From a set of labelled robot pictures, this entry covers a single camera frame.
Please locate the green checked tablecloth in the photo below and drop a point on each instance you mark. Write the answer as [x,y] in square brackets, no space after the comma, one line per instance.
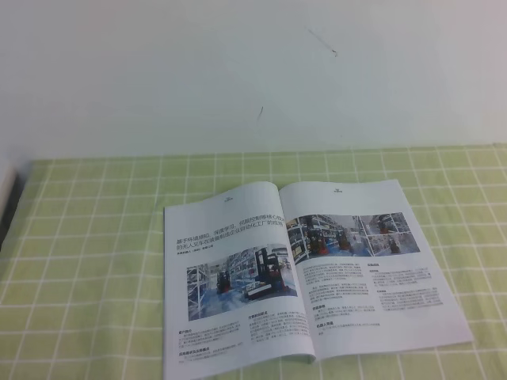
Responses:
[81,265]

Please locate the white robotics magazine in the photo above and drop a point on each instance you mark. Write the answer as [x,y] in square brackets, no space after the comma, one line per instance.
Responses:
[313,269]

